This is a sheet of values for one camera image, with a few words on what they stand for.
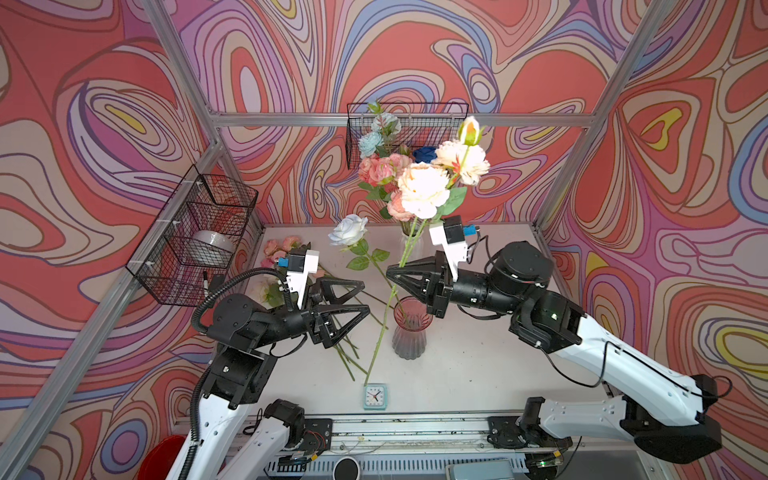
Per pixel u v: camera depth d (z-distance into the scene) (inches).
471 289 17.1
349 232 23.4
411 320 27.2
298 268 17.7
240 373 17.1
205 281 28.7
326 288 21.0
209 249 27.7
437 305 16.8
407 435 29.5
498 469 26.6
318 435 28.6
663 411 15.3
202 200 34.8
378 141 28.3
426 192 14.5
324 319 16.9
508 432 28.9
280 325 17.8
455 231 15.7
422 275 17.5
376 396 30.7
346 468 25.7
